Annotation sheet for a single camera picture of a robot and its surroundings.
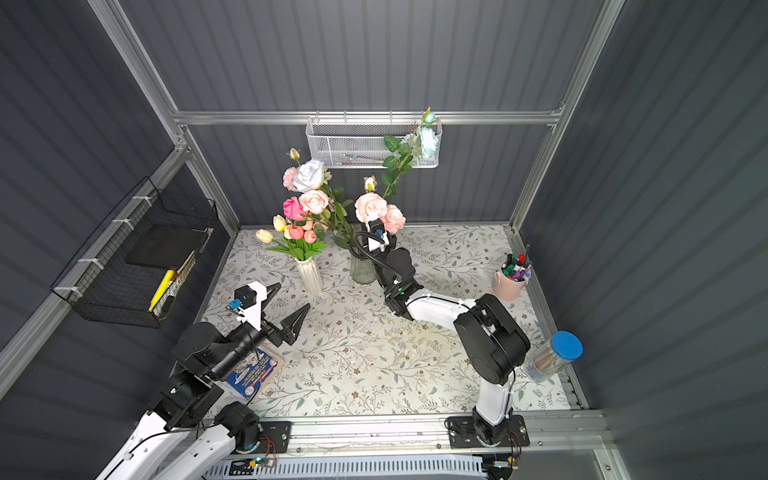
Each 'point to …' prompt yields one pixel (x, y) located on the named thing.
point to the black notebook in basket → (168, 246)
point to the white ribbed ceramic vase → (310, 276)
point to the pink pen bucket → (505, 289)
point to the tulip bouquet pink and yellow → (299, 242)
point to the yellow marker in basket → (161, 290)
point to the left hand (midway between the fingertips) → (292, 299)
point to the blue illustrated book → (247, 380)
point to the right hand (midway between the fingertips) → (370, 218)
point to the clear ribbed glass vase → (363, 270)
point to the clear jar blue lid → (555, 353)
